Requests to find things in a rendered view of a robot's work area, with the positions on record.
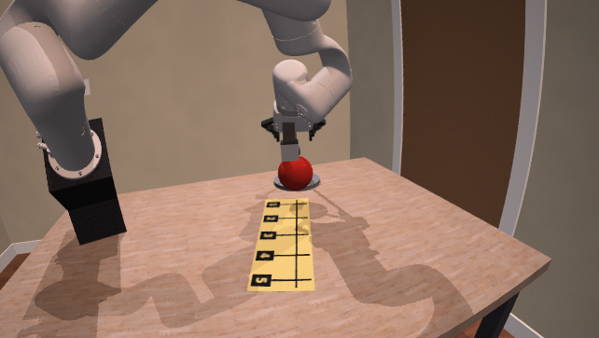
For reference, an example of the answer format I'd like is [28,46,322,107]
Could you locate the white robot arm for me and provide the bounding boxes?
[0,0,353,179]

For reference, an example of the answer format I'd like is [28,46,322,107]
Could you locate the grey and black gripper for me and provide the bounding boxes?
[261,101,326,142]

